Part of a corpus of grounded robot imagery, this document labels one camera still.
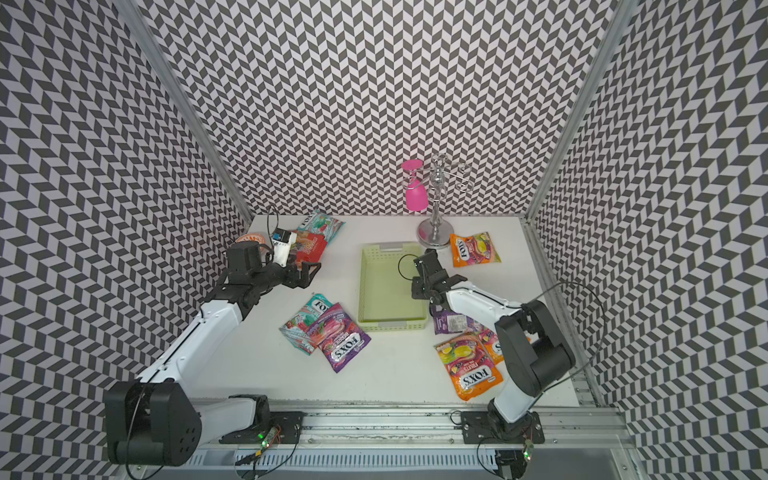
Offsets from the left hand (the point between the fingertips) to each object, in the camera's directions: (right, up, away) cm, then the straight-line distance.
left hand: (306, 262), depth 83 cm
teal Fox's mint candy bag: (-4, -20, +4) cm, 21 cm away
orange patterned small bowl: (-27, +8, +26) cm, 38 cm away
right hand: (+33, -9, +10) cm, 36 cm away
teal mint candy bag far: (-4, +13, +30) cm, 33 cm away
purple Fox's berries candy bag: (+9, -22, +2) cm, 23 cm away
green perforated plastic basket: (+22, -12, +14) cm, 29 cm away
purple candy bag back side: (+41, -18, +6) cm, 45 cm away
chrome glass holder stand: (+38, +26, +8) cm, 47 cm away
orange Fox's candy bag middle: (+53, -24, +3) cm, 58 cm away
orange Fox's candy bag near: (+45, -28, -2) cm, 53 cm away
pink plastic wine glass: (+33, +23, +22) cm, 45 cm away
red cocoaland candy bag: (-5, +4, +19) cm, 20 cm away
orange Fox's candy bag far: (+54, +4, +22) cm, 59 cm away
